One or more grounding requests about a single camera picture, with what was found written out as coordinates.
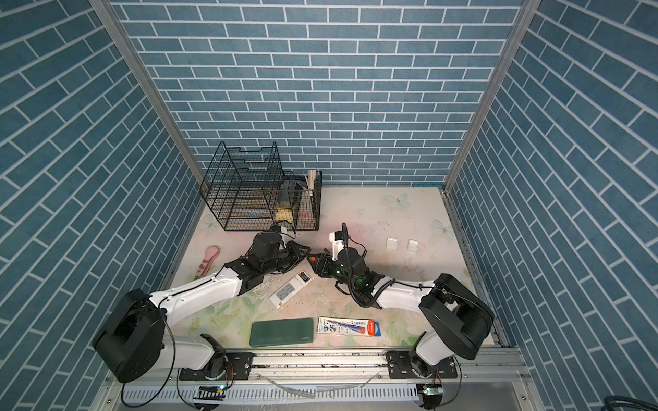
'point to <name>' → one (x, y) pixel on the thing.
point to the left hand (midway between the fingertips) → (313, 250)
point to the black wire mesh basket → (301, 199)
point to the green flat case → (281, 331)
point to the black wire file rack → (241, 188)
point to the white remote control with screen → (290, 289)
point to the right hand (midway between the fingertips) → (307, 256)
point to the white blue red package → (351, 326)
